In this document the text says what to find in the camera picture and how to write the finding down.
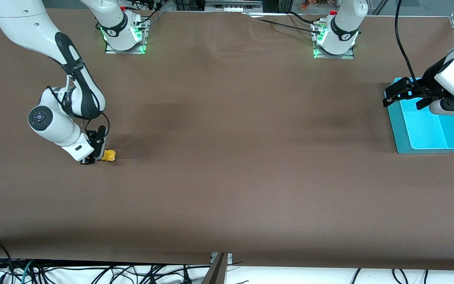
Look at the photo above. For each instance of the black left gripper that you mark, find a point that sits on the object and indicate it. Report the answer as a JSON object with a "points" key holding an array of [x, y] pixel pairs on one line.
{"points": [[427, 80]]}

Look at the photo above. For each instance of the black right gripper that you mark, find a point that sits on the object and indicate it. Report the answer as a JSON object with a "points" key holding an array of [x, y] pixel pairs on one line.
{"points": [[97, 145]]}

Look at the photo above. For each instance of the yellow beetle toy car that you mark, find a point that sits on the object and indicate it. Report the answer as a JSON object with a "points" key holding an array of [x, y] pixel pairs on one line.
{"points": [[109, 155]]}

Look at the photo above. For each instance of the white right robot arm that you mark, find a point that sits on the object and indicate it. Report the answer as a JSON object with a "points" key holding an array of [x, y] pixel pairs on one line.
{"points": [[22, 23]]}

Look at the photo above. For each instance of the turquoise plastic bin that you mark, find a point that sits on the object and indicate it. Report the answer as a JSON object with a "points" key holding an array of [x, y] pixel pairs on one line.
{"points": [[428, 130]]}

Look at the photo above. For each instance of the orange background object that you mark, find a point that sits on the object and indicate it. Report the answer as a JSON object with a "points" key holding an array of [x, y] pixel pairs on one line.
{"points": [[305, 4]]}

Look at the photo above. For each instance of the brown table cover sheet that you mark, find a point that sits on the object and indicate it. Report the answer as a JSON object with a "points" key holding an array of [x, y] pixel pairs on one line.
{"points": [[227, 165]]}

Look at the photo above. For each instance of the grey power strip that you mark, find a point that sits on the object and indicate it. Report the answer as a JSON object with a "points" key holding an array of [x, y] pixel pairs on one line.
{"points": [[233, 5]]}

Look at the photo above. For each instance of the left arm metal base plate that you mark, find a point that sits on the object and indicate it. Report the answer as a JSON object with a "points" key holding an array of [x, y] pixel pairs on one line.
{"points": [[349, 56]]}

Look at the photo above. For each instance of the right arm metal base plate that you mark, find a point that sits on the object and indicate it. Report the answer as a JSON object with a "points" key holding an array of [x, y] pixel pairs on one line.
{"points": [[145, 39]]}

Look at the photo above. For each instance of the aluminium frame post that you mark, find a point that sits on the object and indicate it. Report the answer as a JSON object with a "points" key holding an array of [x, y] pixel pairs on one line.
{"points": [[217, 272]]}

